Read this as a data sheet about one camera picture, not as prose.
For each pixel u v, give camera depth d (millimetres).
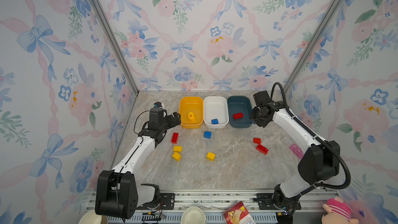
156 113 639
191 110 1090
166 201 741
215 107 1067
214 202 750
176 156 863
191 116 1023
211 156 872
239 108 1092
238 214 677
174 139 930
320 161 443
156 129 647
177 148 901
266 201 732
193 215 714
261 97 666
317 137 463
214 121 1038
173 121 763
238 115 1034
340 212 663
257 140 953
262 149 901
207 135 977
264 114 626
